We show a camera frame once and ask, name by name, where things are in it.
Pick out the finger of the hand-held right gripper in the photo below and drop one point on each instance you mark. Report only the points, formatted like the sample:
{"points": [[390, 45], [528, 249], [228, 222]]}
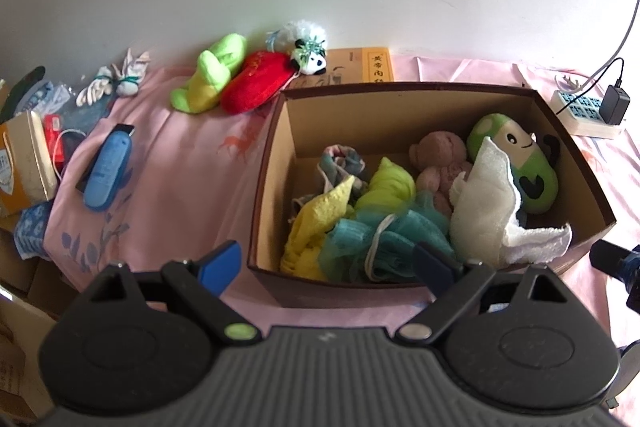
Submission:
{"points": [[607, 254]]}

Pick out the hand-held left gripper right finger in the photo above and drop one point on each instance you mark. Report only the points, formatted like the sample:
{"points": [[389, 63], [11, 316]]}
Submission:
{"points": [[435, 267]]}

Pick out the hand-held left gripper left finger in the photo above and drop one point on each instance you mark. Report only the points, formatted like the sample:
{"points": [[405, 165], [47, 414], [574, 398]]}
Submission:
{"points": [[220, 264]]}

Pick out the pale terry towel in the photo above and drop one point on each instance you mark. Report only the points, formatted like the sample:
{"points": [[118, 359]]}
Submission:
{"points": [[542, 242]]}

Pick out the teal mesh bath sponge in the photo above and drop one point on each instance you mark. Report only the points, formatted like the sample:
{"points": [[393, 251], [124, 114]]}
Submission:
{"points": [[370, 237]]}

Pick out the white fluffy towel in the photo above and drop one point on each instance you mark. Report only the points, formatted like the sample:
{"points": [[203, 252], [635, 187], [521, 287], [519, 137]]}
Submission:
{"points": [[485, 202]]}

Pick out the lime green cloth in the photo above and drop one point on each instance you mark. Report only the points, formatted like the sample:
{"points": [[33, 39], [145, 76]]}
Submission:
{"points": [[387, 184]]}

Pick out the yellow towel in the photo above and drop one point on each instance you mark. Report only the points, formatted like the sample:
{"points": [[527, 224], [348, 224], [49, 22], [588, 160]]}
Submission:
{"points": [[315, 227]]}

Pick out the pink plush bear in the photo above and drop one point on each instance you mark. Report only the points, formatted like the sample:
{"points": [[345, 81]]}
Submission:
{"points": [[437, 162]]}

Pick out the green dinosaur plush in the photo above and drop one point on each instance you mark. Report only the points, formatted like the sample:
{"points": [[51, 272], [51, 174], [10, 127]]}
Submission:
{"points": [[520, 157]]}

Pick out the grey pink patterned cloth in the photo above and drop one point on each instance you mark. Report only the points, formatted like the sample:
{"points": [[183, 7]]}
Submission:
{"points": [[340, 159]]}

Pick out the brown cardboard box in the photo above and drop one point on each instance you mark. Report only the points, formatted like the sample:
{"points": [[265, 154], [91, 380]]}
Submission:
{"points": [[400, 117]]}

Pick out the pink printed bedsheet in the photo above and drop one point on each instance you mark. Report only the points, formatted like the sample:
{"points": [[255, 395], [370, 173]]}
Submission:
{"points": [[175, 167]]}

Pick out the white power strip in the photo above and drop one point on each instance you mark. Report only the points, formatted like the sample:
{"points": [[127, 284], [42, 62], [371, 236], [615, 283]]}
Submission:
{"points": [[580, 117]]}

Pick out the blue plastic device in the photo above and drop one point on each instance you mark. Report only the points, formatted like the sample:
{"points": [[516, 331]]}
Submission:
{"points": [[107, 167]]}

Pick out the black charger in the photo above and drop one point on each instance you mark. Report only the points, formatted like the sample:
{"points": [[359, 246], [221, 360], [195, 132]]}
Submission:
{"points": [[614, 104]]}

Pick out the red plush cushion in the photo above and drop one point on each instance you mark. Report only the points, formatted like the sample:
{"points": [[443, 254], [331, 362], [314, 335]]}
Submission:
{"points": [[255, 82]]}

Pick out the green yellow plush toy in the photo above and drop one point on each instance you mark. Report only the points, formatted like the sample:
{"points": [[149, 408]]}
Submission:
{"points": [[210, 74]]}

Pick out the blue patterned cloth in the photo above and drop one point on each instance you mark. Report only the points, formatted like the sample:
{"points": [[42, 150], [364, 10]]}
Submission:
{"points": [[32, 227]]}

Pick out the red packet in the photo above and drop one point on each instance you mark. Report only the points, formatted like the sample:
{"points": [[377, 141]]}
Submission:
{"points": [[52, 142]]}

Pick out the white knotted gloves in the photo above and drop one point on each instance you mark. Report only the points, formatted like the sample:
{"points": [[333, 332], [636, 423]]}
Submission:
{"points": [[120, 82]]}

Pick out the yellow book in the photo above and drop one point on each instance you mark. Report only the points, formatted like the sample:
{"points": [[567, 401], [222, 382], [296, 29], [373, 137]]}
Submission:
{"points": [[360, 64]]}

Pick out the yellow box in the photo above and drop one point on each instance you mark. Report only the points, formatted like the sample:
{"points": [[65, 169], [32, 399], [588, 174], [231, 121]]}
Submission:
{"points": [[25, 162]]}

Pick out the cardboard carton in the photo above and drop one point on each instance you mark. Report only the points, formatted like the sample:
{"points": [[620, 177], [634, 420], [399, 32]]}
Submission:
{"points": [[20, 357]]}

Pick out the small panda plush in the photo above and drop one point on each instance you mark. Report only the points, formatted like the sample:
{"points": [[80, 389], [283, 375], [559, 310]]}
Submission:
{"points": [[312, 59]]}

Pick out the clear plastic bag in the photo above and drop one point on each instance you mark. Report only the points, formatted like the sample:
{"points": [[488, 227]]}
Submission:
{"points": [[47, 97]]}

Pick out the white fluffy pompom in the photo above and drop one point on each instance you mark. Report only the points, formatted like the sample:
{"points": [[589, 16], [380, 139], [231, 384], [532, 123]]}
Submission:
{"points": [[295, 32]]}

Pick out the dark green cap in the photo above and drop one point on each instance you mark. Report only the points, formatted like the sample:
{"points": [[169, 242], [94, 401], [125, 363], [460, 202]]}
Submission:
{"points": [[22, 87]]}

